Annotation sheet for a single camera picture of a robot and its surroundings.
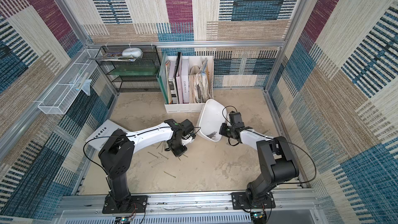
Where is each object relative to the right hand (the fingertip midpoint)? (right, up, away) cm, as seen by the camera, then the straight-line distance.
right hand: (220, 128), depth 96 cm
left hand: (-24, -12, -8) cm, 28 cm away
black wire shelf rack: (-56, +39, +13) cm, 69 cm away
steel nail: (-26, -23, -14) cm, 37 cm away
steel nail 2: (-40, -14, -7) cm, 42 cm away
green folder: (-33, +29, -9) cm, 45 cm away
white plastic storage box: (-5, +6, +1) cm, 8 cm away
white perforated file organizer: (-19, +28, +2) cm, 34 cm away
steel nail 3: (-5, -4, 0) cm, 7 cm away
